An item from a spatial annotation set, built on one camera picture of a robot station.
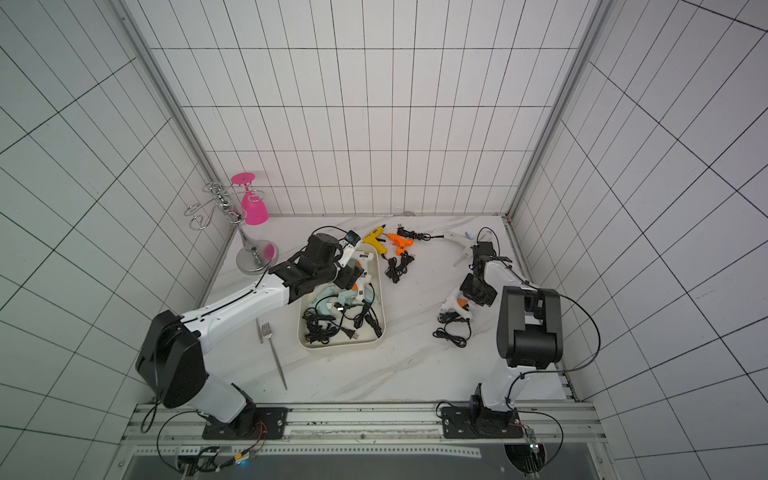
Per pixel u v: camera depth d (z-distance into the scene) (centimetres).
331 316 88
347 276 75
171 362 42
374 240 110
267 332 88
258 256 107
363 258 99
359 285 90
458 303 92
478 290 81
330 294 89
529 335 48
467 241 109
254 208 98
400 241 110
